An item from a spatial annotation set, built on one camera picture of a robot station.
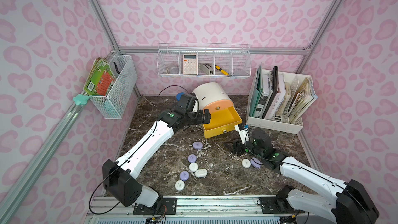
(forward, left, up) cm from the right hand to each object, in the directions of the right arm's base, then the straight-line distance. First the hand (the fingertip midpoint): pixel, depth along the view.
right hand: (227, 141), depth 79 cm
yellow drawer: (+13, +2, -1) cm, 13 cm away
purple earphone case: (+4, +16, -13) cm, 21 cm away
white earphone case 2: (-12, +13, -13) cm, 22 cm away
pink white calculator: (+44, +21, +16) cm, 51 cm away
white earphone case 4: (-6, -11, -13) cm, 18 cm away
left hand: (+10, +12, +10) cm, 19 cm away
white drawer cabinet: (+30, +10, +6) cm, 32 cm away
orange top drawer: (+19, +4, +7) cm, 20 cm away
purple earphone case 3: (-13, +22, -12) cm, 28 cm away
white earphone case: (-9, +18, -13) cm, 24 cm away
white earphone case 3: (-18, +24, -13) cm, 32 cm away
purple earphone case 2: (-4, +19, -13) cm, 23 cm away
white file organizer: (+24, -31, +4) cm, 39 cm away
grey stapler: (+38, +10, +16) cm, 42 cm away
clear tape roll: (+40, +32, +14) cm, 53 cm away
